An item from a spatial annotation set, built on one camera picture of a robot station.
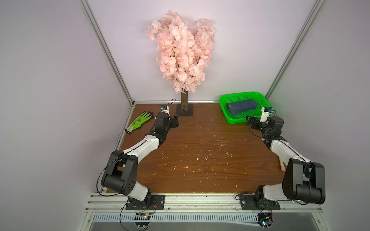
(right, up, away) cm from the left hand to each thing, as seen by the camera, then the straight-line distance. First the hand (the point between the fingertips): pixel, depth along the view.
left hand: (175, 115), depth 89 cm
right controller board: (+47, -52, -20) cm, 73 cm away
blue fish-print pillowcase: (+46, +6, +21) cm, 51 cm away
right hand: (+51, +1, -2) cm, 51 cm away
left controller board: (-15, -54, -17) cm, 59 cm away
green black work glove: (-30, -5, +17) cm, 35 cm away
